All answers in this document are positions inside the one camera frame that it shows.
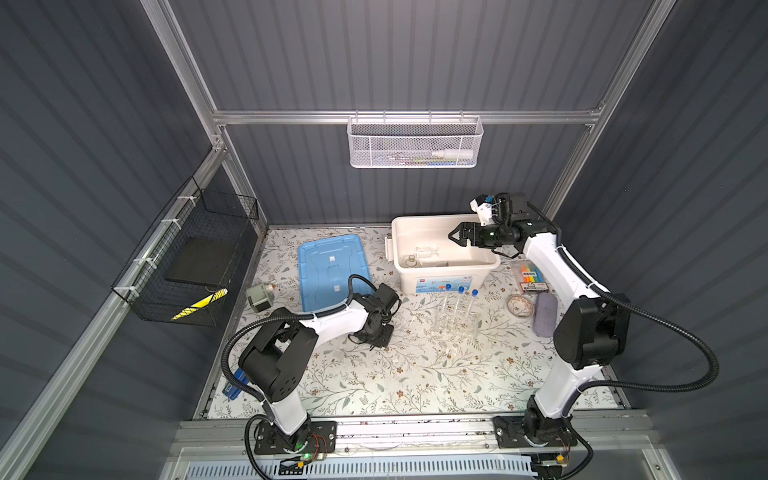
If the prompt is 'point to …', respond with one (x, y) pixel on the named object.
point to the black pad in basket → (202, 260)
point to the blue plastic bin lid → (325, 269)
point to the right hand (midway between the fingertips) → (464, 237)
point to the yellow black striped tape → (205, 302)
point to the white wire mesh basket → (415, 141)
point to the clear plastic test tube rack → (450, 332)
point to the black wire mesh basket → (195, 212)
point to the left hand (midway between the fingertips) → (382, 340)
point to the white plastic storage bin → (427, 258)
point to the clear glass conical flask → (411, 262)
